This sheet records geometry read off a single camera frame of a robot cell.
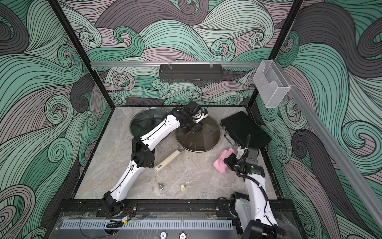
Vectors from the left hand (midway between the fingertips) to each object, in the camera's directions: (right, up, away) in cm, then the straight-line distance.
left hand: (198, 124), depth 90 cm
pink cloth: (+11, -21, -10) cm, 26 cm away
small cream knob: (-9, -34, -12) cm, 37 cm away
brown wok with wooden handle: (-16, -19, -9) cm, 26 cm away
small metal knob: (-21, -32, -13) cm, 41 cm away
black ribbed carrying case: (+30, -2, +16) cm, 34 cm away
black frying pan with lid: (-39, +3, +20) cm, 44 cm away
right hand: (+14, -20, -8) cm, 25 cm away
